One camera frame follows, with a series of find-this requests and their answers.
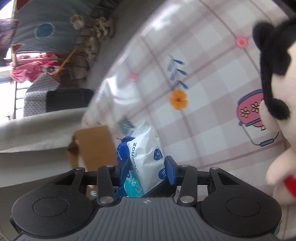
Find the blue white wipes pack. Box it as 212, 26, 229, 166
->
116, 121, 167, 198

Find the black-haired plush doll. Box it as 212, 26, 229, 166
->
252, 14, 296, 240

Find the brown cardboard box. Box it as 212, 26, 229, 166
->
67, 126, 117, 171

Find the white sofa cushion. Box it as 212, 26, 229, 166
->
1, 108, 86, 187

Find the checkered floral table cloth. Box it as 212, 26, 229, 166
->
82, 1, 287, 194

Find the pink clothes pile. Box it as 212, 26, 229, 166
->
10, 53, 62, 83

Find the grey blue hanging quilt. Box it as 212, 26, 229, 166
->
11, 0, 99, 53

